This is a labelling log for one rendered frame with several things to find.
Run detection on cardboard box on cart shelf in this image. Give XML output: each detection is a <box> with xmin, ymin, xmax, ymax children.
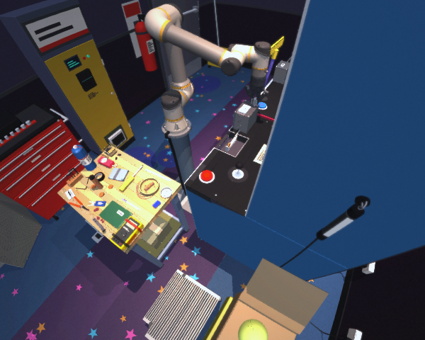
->
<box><xmin>137</xmin><ymin>212</ymin><xmax>182</xmax><ymax>259</ymax></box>

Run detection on yellow change machine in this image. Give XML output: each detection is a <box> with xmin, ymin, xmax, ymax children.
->
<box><xmin>0</xmin><ymin>0</ymin><xmax>135</xmax><ymax>152</ymax></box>

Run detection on open cardboard box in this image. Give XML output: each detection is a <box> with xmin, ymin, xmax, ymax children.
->
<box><xmin>215</xmin><ymin>257</ymin><xmax>329</xmax><ymax>340</ymax></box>

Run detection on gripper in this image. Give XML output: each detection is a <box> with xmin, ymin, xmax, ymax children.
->
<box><xmin>248</xmin><ymin>77</ymin><xmax>268</xmax><ymax>106</ymax></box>

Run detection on black cable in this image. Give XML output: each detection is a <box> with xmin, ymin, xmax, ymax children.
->
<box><xmin>278</xmin><ymin>237</ymin><xmax>320</xmax><ymax>268</ymax></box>

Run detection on blue arcade machine cabinet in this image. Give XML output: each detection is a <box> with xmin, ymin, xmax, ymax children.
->
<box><xmin>183</xmin><ymin>0</ymin><xmax>425</xmax><ymax>281</ymax></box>

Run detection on wooden cart table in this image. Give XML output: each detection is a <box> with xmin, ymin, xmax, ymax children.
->
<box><xmin>57</xmin><ymin>144</ymin><xmax>191</xmax><ymax>268</ymax></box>

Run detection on yellow black multimeter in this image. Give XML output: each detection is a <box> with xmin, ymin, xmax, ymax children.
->
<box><xmin>111</xmin><ymin>217</ymin><xmax>144</xmax><ymax>251</ymax></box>

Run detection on brown tool rack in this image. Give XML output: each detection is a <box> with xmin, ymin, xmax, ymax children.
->
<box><xmin>65</xmin><ymin>169</ymin><xmax>84</xmax><ymax>188</ymax></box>

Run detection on yellow green ball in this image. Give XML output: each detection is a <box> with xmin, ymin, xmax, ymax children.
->
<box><xmin>237</xmin><ymin>318</ymin><xmax>269</xmax><ymax>340</ymax></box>

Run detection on yellow broom purple handle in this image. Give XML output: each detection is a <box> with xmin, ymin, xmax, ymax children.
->
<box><xmin>263</xmin><ymin>35</ymin><xmax>285</xmax><ymax>88</ymax></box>

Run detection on black work light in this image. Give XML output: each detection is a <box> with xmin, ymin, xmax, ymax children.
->
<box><xmin>315</xmin><ymin>195</ymin><xmax>372</xmax><ymax>242</ymax></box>

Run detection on grey control box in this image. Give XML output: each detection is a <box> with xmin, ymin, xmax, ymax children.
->
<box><xmin>273</xmin><ymin>60</ymin><xmax>290</xmax><ymax>85</ymax></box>

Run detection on grey dish with cradle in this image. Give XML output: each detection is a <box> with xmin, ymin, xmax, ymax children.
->
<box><xmin>223</xmin><ymin>129</ymin><xmax>250</xmax><ymax>158</ymax></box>

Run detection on yellow flat board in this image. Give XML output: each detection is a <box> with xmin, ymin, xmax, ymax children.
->
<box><xmin>202</xmin><ymin>295</ymin><xmax>234</xmax><ymax>340</ymax></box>

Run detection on red fire extinguisher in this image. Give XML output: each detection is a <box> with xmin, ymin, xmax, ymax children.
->
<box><xmin>134</xmin><ymin>14</ymin><xmax>159</xmax><ymax>73</ymax></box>

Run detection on white instruction card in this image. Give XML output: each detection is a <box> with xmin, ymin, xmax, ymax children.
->
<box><xmin>253</xmin><ymin>144</ymin><xmax>268</xmax><ymax>166</ymax></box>

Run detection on coiled tan cable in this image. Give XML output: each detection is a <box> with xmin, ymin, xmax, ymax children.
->
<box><xmin>135</xmin><ymin>177</ymin><xmax>161</xmax><ymax>200</ymax></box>

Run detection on green circuit board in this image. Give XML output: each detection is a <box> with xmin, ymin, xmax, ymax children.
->
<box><xmin>98</xmin><ymin>200</ymin><xmax>134</xmax><ymax>230</ymax></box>

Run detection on grey coin head box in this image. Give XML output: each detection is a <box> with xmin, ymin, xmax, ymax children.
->
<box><xmin>232</xmin><ymin>103</ymin><xmax>259</xmax><ymax>135</ymax></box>

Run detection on grey mesh box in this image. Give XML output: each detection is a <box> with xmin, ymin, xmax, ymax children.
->
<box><xmin>0</xmin><ymin>183</ymin><xmax>43</xmax><ymax>269</ymax></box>

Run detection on white grille panel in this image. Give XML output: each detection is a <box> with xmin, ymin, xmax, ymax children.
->
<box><xmin>142</xmin><ymin>269</ymin><xmax>222</xmax><ymax>340</ymax></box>

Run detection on white and red wall sign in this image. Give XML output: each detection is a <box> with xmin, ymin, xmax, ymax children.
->
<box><xmin>121</xmin><ymin>0</ymin><xmax>143</xmax><ymax>60</ymax></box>

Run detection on orange handled pliers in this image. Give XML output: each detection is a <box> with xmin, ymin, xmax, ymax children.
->
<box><xmin>67</xmin><ymin>195</ymin><xmax>91</xmax><ymax>212</ymax></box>

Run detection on grey notebook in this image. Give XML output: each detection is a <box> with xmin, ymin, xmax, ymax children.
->
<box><xmin>108</xmin><ymin>167</ymin><xmax>130</xmax><ymax>182</ymax></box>

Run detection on blue spray can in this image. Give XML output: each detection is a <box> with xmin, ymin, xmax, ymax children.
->
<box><xmin>71</xmin><ymin>144</ymin><xmax>98</xmax><ymax>172</ymax></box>

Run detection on red tool chest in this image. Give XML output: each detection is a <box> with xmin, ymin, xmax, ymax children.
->
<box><xmin>0</xmin><ymin>104</ymin><xmax>86</xmax><ymax>221</ymax></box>

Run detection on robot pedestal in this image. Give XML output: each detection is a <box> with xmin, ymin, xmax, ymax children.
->
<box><xmin>165</xmin><ymin>129</ymin><xmax>196</xmax><ymax>186</ymax></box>

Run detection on black joystick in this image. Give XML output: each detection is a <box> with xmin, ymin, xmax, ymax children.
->
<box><xmin>231</xmin><ymin>161</ymin><xmax>248</xmax><ymax>181</ymax></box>

